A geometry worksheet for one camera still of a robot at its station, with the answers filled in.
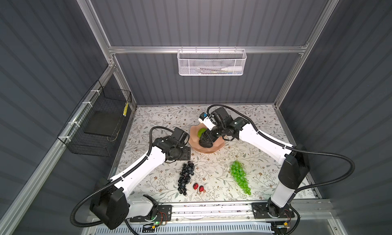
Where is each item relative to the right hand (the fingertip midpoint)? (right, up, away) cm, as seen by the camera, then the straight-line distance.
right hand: (206, 134), depth 83 cm
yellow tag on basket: (-45, +14, +1) cm, 47 cm away
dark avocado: (0, -7, +11) cm, 13 cm away
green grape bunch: (+18, -22, -1) cm, 28 cm away
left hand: (-12, -11, -2) cm, 16 cm away
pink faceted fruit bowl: (-7, -5, +14) cm, 16 cm away
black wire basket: (-54, +7, -9) cm, 55 cm away
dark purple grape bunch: (-10, -20, 0) cm, 23 cm away
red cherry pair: (-6, -27, -2) cm, 28 cm away
